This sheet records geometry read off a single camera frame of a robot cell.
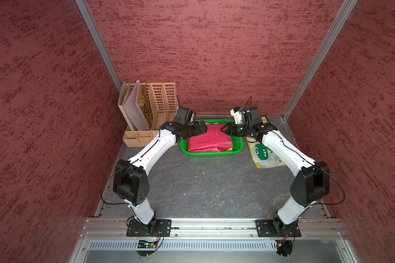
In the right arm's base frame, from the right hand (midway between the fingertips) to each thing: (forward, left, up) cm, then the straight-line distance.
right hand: (222, 132), depth 84 cm
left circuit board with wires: (-45, +39, -22) cm, 64 cm away
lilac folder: (+17, +51, +4) cm, 54 cm away
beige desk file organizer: (+39, +38, -9) cm, 55 cm away
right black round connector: (-48, -24, -22) cm, 58 cm away
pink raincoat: (+2, +4, -10) cm, 11 cm away
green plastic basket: (+3, -11, -14) cm, 18 cm away
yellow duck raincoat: (+1, -6, -19) cm, 20 cm away
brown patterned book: (+27, +47, -2) cm, 54 cm away
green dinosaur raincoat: (-5, -25, -18) cm, 31 cm away
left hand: (+1, +12, -1) cm, 12 cm away
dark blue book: (+28, -35, -21) cm, 50 cm away
